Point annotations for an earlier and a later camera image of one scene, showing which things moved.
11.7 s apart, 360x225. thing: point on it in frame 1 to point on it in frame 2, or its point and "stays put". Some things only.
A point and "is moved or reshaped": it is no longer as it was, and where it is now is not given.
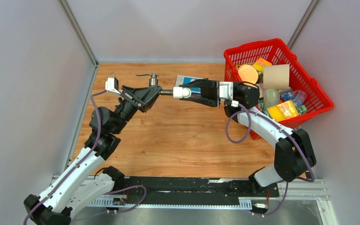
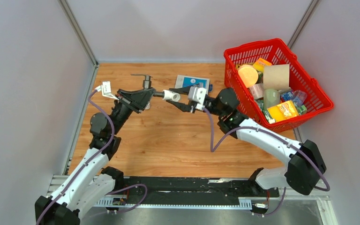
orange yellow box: [259, 63] stays put
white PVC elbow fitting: [179, 92] is moved or reshaped
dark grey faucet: [153, 81] is moved or reshaped
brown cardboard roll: [276, 77] stays put
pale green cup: [272, 98] stays put
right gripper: [210, 92] to [189, 108]
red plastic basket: [276, 51] stays put
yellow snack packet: [283, 111] stays put
